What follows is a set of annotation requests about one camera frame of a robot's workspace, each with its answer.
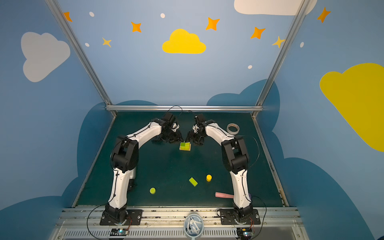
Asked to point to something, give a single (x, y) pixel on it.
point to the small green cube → (183, 144)
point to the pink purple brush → (223, 195)
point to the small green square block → (187, 144)
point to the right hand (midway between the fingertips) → (189, 141)
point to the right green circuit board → (244, 233)
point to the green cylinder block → (152, 190)
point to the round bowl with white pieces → (193, 225)
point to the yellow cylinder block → (208, 178)
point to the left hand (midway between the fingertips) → (182, 140)
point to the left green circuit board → (119, 232)
